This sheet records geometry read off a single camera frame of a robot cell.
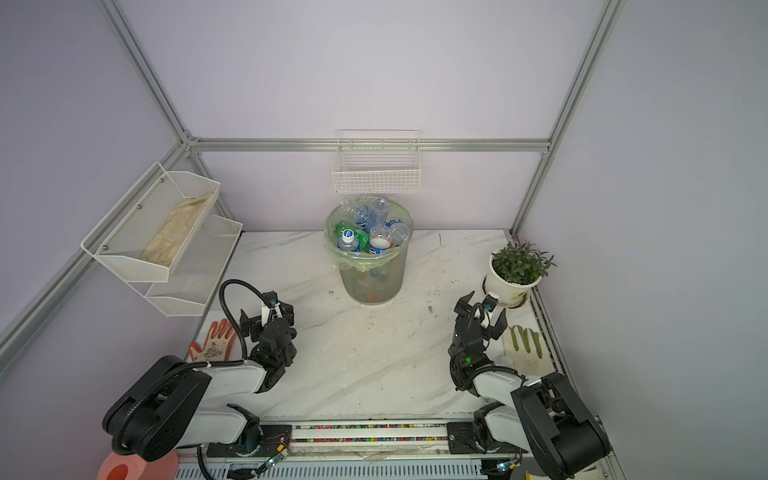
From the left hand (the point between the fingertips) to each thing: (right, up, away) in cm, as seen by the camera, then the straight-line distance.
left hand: (259, 308), depth 85 cm
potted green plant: (+75, +11, +3) cm, 76 cm away
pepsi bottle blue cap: (+35, +20, -1) cm, 40 cm away
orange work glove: (-14, -12, +4) cm, 19 cm away
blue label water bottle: (+40, +22, -2) cm, 46 cm away
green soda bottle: (+30, +21, +1) cm, 36 cm away
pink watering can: (-19, -29, -24) cm, 42 cm away
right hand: (+65, +3, -2) cm, 65 cm away
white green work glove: (+78, -14, +4) cm, 80 cm away
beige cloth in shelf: (-21, +17, -9) cm, 29 cm away
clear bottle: (+36, +27, -8) cm, 46 cm away
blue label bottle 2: (+31, +27, +6) cm, 41 cm away
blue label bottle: (+27, +19, -6) cm, 33 cm away
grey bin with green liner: (+30, +8, +4) cm, 31 cm away
